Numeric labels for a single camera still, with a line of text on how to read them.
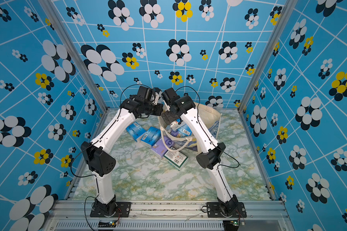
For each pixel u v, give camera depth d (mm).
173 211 752
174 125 770
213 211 725
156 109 733
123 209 738
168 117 721
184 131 823
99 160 534
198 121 541
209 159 517
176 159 864
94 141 495
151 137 953
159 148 910
